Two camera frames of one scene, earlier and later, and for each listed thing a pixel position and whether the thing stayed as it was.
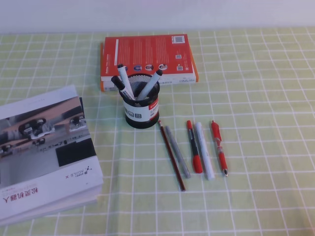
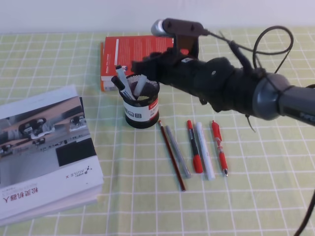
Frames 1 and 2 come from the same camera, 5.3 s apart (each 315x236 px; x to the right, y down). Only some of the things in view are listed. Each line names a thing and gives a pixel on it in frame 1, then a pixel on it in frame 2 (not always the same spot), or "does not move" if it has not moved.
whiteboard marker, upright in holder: x=126 y=80 does not move
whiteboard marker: x=150 y=84 to x=140 y=85
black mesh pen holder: x=141 y=99 does not move
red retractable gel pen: x=217 y=135 does not move
